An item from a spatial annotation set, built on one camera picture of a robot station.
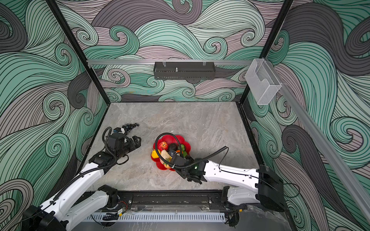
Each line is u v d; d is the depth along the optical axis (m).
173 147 0.89
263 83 0.76
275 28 0.79
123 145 0.64
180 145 0.89
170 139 0.93
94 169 0.51
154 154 0.82
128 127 1.00
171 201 0.74
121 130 0.74
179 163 0.57
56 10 0.72
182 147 0.88
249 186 0.42
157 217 0.76
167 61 0.94
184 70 0.93
